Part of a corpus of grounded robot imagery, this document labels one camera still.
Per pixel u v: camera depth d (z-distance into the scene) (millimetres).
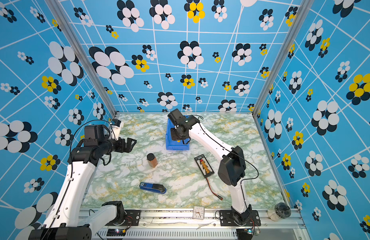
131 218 724
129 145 667
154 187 830
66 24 739
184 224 724
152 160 860
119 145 643
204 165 902
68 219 379
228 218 734
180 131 598
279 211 666
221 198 790
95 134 533
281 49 843
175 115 655
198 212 737
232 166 528
